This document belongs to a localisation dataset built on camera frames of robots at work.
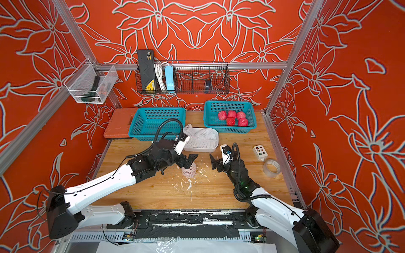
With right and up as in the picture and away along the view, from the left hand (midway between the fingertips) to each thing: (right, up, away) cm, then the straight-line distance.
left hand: (191, 148), depth 73 cm
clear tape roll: (+46, -14, +17) cm, 51 cm away
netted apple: (+20, +19, +37) cm, 46 cm away
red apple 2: (+33, +13, +31) cm, 47 cm away
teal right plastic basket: (+12, +23, +45) cm, 52 cm away
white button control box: (+41, -5, +21) cm, 46 cm away
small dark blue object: (+9, +34, +16) cm, 39 cm away
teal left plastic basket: (-35, +14, +41) cm, 56 cm away
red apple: (+33, +19, +37) cm, 53 cm away
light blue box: (-14, +36, +18) cm, 43 cm away
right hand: (+12, -2, +6) cm, 14 cm away
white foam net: (+8, +3, +26) cm, 27 cm away
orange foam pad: (-53, +11, +34) cm, 63 cm away
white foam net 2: (-3, +8, +25) cm, 27 cm away
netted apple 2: (+25, +14, +34) cm, 45 cm away
